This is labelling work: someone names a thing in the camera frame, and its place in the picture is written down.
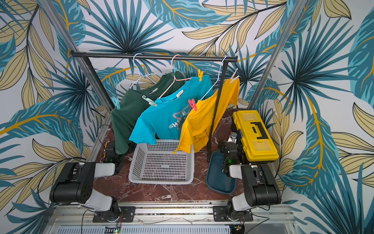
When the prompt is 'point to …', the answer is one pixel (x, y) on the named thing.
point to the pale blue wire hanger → (219, 72)
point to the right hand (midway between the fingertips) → (231, 140)
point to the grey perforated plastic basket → (156, 163)
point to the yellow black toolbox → (257, 143)
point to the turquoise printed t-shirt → (166, 118)
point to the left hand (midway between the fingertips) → (128, 139)
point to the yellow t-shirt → (196, 131)
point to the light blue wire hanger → (140, 76)
